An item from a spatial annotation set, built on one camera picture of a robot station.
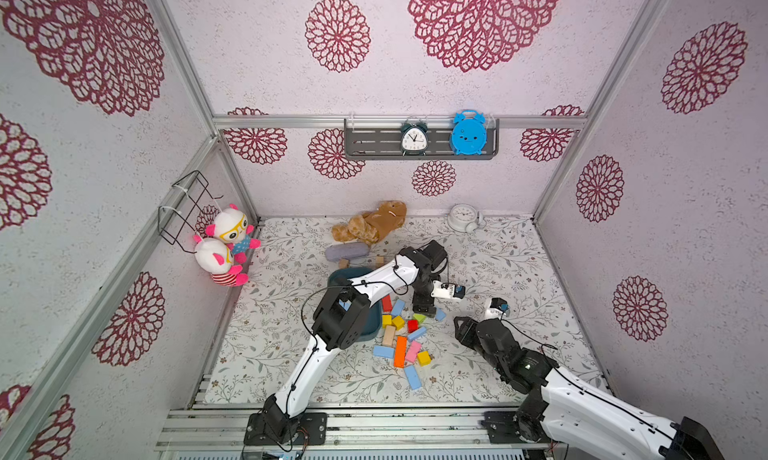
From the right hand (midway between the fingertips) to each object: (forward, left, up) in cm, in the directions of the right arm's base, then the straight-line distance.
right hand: (456, 320), depth 82 cm
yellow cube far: (-8, +9, -7) cm, 14 cm away
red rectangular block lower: (+9, +19, -8) cm, 23 cm away
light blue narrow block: (-1, +10, -8) cm, 13 cm away
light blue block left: (-7, +19, -8) cm, 22 cm away
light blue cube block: (+6, +3, -9) cm, 12 cm away
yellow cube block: (+3, +19, -6) cm, 20 cm away
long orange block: (-6, +15, -9) cm, 19 cm away
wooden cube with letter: (+25, +35, -8) cm, 44 cm away
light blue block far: (-13, +12, -9) cm, 20 cm away
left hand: (+10, +6, -7) cm, 14 cm away
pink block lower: (-5, +11, -9) cm, 15 cm away
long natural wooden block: (-2, +19, -7) cm, 20 cm away
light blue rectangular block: (+8, +16, -9) cm, 20 cm away
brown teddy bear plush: (+34, +26, +1) cm, 43 cm away
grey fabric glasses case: (+29, +39, -7) cm, 49 cm away
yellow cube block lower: (+2, +16, -7) cm, 17 cm away
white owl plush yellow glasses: (+25, +68, +11) cm, 73 cm away
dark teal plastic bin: (+3, +23, -5) cm, 24 cm away
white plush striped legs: (+12, +67, +12) cm, 69 cm away
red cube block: (+2, +12, -8) cm, 14 cm away
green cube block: (+4, +9, -6) cm, 12 cm away
